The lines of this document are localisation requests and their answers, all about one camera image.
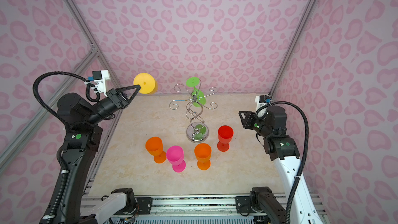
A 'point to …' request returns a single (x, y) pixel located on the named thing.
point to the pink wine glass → (175, 155)
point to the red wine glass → (225, 135)
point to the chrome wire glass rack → (198, 131)
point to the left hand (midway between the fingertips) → (139, 86)
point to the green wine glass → (198, 97)
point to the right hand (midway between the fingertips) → (242, 112)
